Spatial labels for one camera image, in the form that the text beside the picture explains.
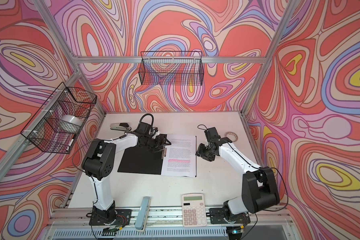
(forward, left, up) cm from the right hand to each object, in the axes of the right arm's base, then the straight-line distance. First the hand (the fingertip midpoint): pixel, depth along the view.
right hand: (199, 158), depth 86 cm
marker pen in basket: (+2, +65, +18) cm, 68 cm away
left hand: (+10, +19, -1) cm, 22 cm away
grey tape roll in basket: (+11, +65, +25) cm, 71 cm away
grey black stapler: (+28, +52, -2) cm, 60 cm away
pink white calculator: (-26, +5, -5) cm, 27 cm away
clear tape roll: (+20, -26, -7) cm, 34 cm away
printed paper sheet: (+5, +11, -7) cm, 14 cm away
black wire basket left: (+9, +74, +22) cm, 78 cm away
